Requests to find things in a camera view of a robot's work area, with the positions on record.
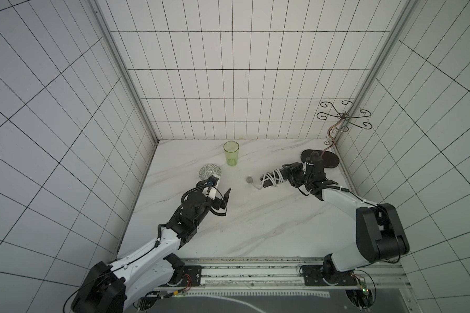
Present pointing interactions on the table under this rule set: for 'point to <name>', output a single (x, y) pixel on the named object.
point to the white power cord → (249, 180)
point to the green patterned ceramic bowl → (208, 170)
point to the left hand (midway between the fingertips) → (218, 186)
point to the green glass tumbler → (231, 149)
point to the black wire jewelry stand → (331, 158)
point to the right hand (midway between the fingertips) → (284, 164)
